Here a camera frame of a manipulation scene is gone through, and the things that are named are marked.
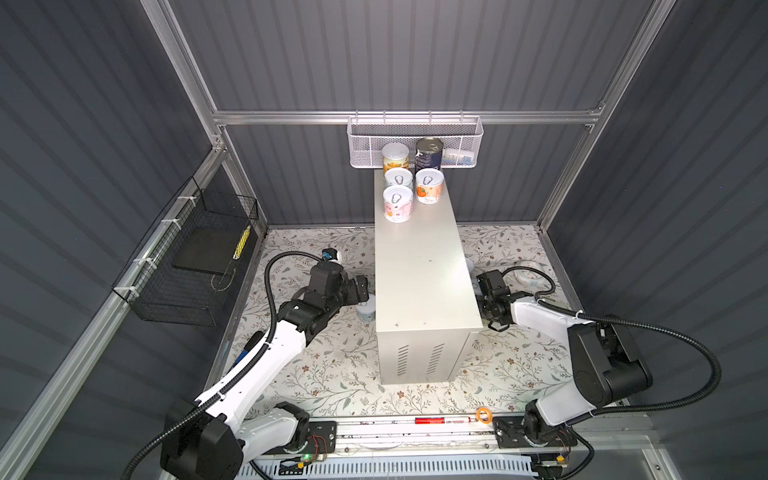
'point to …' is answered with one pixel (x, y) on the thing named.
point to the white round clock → (528, 277)
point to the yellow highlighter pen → (240, 245)
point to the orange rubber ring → (488, 412)
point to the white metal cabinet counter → (426, 306)
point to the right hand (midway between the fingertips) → (487, 309)
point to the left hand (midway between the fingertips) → (352, 281)
